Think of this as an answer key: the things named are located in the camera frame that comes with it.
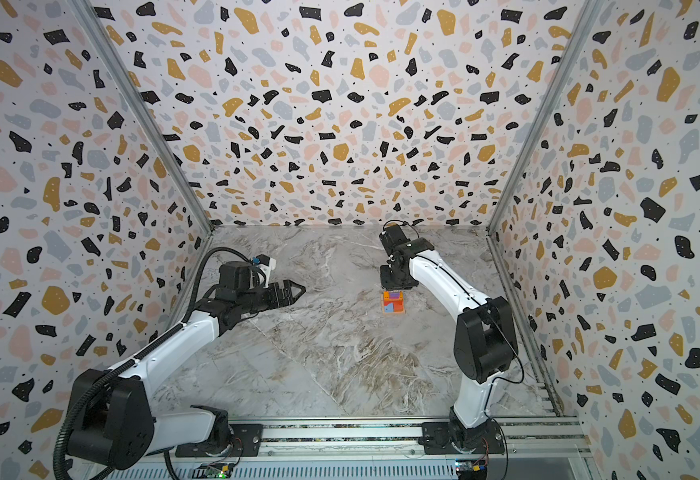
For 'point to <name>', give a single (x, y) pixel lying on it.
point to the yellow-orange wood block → (387, 297)
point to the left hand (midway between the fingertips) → (293, 287)
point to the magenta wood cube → (394, 295)
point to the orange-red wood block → (398, 306)
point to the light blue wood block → (391, 306)
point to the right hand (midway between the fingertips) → (388, 277)
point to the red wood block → (387, 302)
